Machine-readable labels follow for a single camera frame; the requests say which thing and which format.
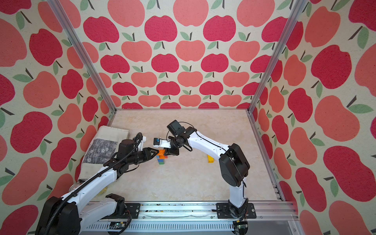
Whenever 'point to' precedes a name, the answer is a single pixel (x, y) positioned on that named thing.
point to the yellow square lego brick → (210, 159)
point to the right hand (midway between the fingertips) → (166, 151)
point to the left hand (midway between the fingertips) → (158, 155)
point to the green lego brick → (161, 163)
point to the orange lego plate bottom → (161, 152)
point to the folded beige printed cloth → (102, 149)
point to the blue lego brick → (159, 160)
